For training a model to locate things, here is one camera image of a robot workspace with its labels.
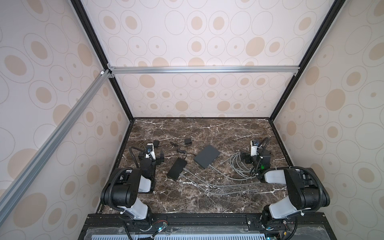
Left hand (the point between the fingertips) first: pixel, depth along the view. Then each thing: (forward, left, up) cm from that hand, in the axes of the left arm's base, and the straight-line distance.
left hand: (156, 145), depth 89 cm
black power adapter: (+9, +4, -11) cm, 14 cm away
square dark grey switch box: (-1, -31, -12) cm, 33 cm away
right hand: (+2, -58, -6) cm, 59 cm away
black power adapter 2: (+11, -18, -13) cm, 25 cm away
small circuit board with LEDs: (-40, -9, -8) cm, 42 cm away
